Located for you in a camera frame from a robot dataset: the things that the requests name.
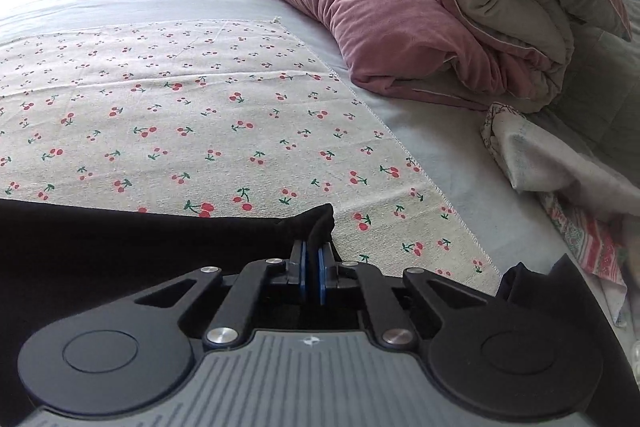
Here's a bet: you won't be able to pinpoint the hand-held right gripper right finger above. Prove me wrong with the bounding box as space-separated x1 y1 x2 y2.
316 242 488 350

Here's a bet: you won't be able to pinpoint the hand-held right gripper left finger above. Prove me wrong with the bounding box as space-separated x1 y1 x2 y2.
135 239 307 350

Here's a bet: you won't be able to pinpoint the black pants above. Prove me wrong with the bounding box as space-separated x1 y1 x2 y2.
0 199 591 427

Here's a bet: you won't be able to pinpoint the cherry print cloth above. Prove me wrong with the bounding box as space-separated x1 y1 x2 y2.
0 18 503 298

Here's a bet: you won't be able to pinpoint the white floral cloth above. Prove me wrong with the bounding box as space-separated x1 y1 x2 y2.
481 102 640 328

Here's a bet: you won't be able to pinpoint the mauve quilt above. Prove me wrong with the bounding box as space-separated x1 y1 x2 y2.
270 0 633 115

